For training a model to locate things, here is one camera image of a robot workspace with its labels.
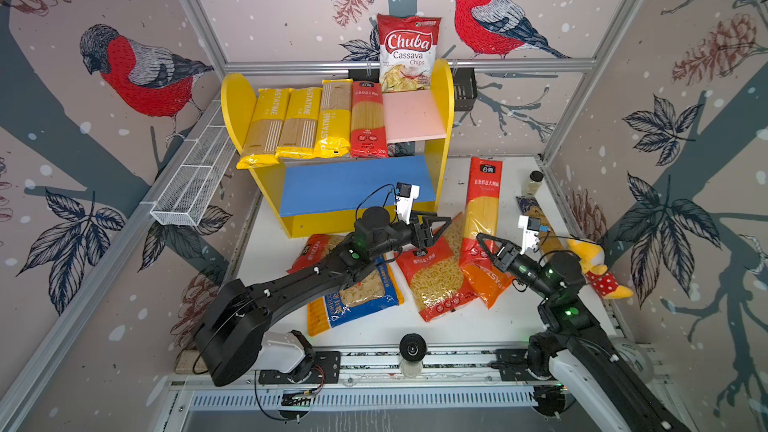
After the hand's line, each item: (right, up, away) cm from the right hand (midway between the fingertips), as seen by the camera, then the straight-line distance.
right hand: (478, 236), depth 72 cm
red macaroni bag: (-9, -14, +14) cm, 21 cm away
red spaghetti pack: (+1, +6, +2) cm, 7 cm away
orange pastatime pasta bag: (+7, -16, +14) cm, 22 cm away
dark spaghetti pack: (+29, -6, +21) cm, 37 cm away
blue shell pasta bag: (-27, -18, +12) cm, 34 cm away
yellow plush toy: (+38, -10, +14) cm, 41 cm away
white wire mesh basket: (-72, +10, 0) cm, 72 cm away
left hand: (-8, +5, -4) cm, 10 cm away
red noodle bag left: (-45, -7, +19) cm, 49 cm away
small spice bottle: (+29, +14, +31) cm, 45 cm away
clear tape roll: (+40, -30, +1) cm, 50 cm away
